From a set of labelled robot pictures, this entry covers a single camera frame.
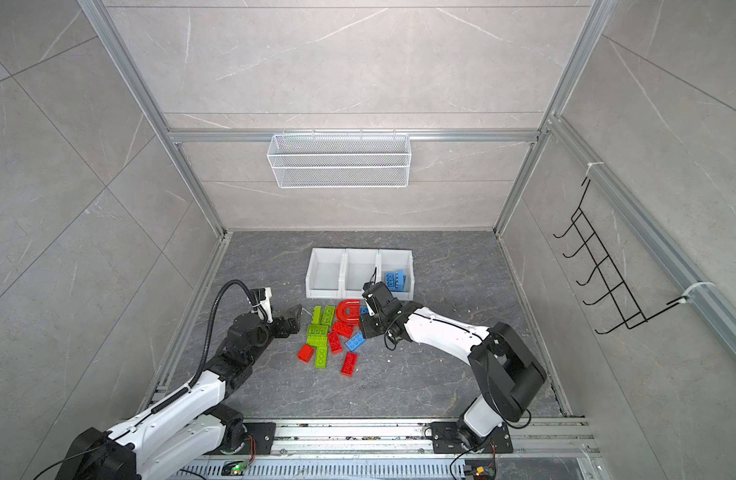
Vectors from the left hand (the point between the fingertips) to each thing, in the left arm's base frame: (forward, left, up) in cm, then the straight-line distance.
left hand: (286, 300), depth 84 cm
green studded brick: (-6, -7, -13) cm, 16 cm away
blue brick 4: (-8, -19, -12) cm, 24 cm away
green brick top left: (0, -7, -11) cm, 13 cm away
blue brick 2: (+13, -34, -10) cm, 38 cm away
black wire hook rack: (-13, -78, +19) cm, 81 cm away
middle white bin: (+22, -20, -14) cm, 33 cm away
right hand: (-3, -23, -8) cm, 25 cm away
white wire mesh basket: (+45, -15, +16) cm, 50 cm away
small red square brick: (-11, -5, -12) cm, 17 cm away
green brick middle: (-4, -8, -12) cm, 14 cm away
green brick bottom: (-12, -9, -13) cm, 20 cm away
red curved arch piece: (+3, -17, -12) cm, 21 cm away
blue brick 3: (+3, -22, -12) cm, 25 cm away
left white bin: (+18, -9, -12) cm, 23 cm away
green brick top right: (+1, -10, -12) cm, 16 cm away
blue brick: (+14, -32, -12) cm, 37 cm away
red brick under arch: (-4, -15, -11) cm, 19 cm away
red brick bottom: (-15, -18, -13) cm, 26 cm away
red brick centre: (-8, -13, -12) cm, 20 cm away
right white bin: (+23, -33, -12) cm, 42 cm away
